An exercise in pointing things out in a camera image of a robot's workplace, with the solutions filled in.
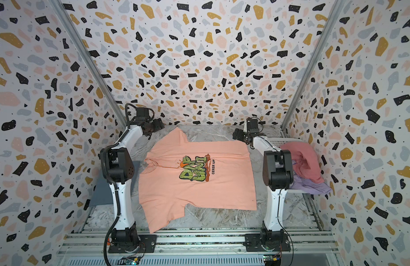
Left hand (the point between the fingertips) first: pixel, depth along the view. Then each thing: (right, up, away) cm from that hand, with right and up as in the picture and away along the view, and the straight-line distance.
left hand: (159, 122), depth 103 cm
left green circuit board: (-1, -62, -33) cm, 70 cm away
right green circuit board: (+60, -63, -32) cm, 93 cm away
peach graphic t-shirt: (+30, -31, -6) cm, 44 cm away
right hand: (+49, -5, 0) cm, 49 cm away
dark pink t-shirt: (+81, -22, -22) cm, 87 cm away
